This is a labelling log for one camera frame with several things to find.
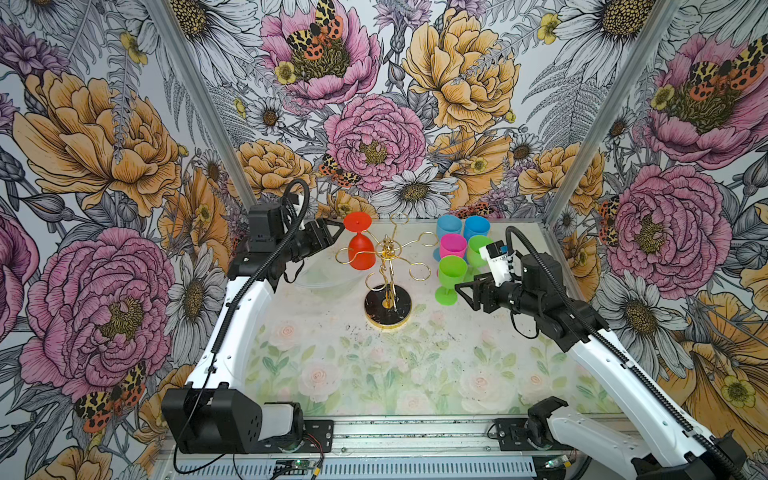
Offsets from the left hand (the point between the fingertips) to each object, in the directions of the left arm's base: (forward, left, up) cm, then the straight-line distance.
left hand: (338, 239), depth 75 cm
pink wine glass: (+11, -33, -15) cm, 38 cm away
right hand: (-12, -31, -6) cm, 34 cm away
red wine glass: (+5, -5, -11) cm, 13 cm away
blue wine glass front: (+21, -32, -17) cm, 42 cm away
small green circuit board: (-43, +11, -31) cm, 54 cm away
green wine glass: (+3, -32, -19) cm, 37 cm away
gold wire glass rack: (-2, -12, -28) cm, 30 cm away
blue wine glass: (+18, -41, -14) cm, 47 cm away
